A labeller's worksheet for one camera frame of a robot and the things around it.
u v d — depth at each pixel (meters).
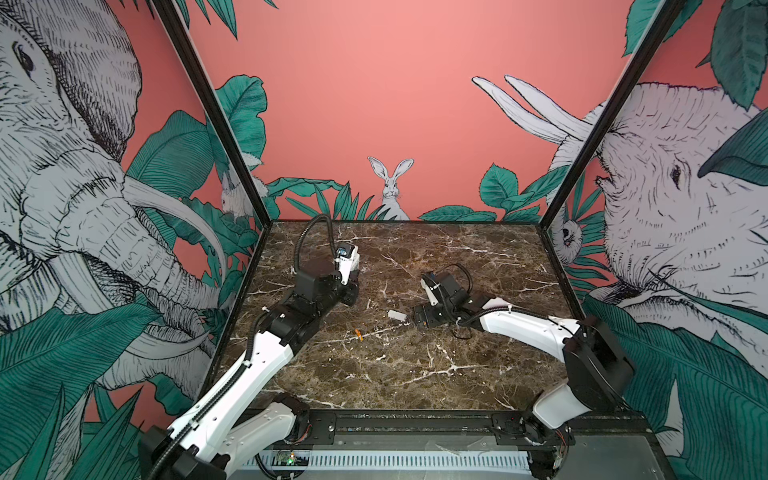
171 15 0.70
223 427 0.40
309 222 1.14
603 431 0.76
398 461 0.70
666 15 0.69
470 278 0.75
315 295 0.53
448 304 0.66
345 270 0.63
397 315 0.95
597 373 0.44
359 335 0.90
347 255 0.62
